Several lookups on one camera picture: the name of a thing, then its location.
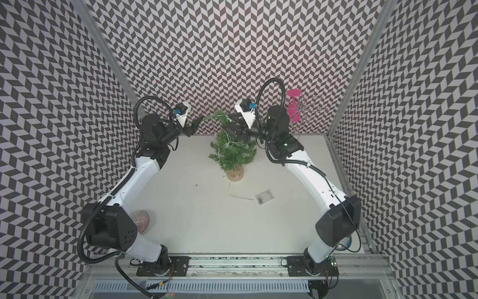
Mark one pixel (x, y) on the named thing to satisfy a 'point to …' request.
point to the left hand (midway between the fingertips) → (196, 110)
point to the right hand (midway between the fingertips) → (227, 123)
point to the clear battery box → (264, 197)
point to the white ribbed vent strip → (202, 286)
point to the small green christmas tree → (230, 153)
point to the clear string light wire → (219, 151)
